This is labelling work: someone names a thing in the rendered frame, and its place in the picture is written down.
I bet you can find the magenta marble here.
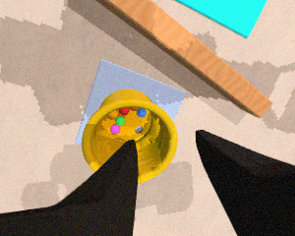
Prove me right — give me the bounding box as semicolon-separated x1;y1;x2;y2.
110;124;120;134

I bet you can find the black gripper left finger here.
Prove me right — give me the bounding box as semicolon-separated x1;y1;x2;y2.
0;140;139;236

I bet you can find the blue marble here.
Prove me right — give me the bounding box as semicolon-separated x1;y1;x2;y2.
137;108;147;118

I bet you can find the yellow cup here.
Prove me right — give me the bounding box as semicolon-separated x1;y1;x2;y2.
82;89;178;184

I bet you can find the red marble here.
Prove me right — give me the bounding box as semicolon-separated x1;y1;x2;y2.
119;107;129;116

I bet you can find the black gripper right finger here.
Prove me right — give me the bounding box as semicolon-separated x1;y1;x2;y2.
196;130;295;236

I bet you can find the orange wooden plank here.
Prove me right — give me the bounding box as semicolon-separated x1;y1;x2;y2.
95;0;272;119

